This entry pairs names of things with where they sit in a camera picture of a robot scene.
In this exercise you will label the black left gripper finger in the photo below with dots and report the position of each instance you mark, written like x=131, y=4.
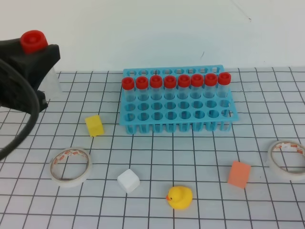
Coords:
x=32, y=67

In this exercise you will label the red capped tube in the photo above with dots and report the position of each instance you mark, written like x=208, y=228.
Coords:
x=197, y=81
x=142, y=86
x=156, y=84
x=183, y=86
x=210, y=85
x=128, y=87
x=33, y=41
x=169, y=87
x=224, y=79

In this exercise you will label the white checkered cloth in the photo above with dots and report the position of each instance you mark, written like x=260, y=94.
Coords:
x=271, y=106

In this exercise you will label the blue tube rack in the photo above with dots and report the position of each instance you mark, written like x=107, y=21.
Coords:
x=176, y=114

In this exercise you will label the yellow foam cube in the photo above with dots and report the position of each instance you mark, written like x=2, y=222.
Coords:
x=94, y=125

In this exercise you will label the left white tape roll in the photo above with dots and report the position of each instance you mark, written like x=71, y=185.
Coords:
x=72, y=151

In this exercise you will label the white tape roll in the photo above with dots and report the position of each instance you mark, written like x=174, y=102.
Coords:
x=72, y=151
x=293, y=176

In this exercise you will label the white foam cube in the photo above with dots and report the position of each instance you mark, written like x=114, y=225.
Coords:
x=128, y=180

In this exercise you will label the yellow rubber duck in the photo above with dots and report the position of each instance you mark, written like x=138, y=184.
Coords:
x=179, y=197

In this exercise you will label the orange foam cube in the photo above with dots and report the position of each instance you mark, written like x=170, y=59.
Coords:
x=239, y=174

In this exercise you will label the right white tape roll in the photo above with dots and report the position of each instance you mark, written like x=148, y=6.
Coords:
x=293, y=176

